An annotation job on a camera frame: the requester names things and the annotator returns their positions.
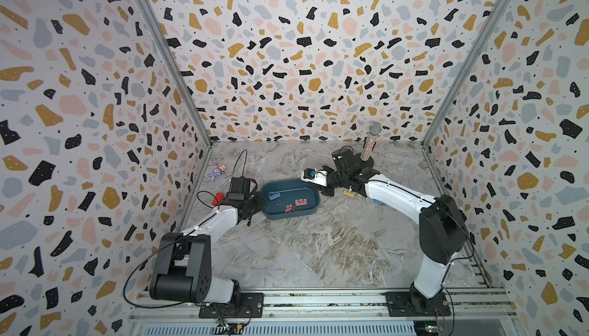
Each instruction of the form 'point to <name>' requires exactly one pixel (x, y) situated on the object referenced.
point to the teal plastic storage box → (291, 197)
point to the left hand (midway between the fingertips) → (266, 200)
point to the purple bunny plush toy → (218, 170)
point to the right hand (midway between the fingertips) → (311, 180)
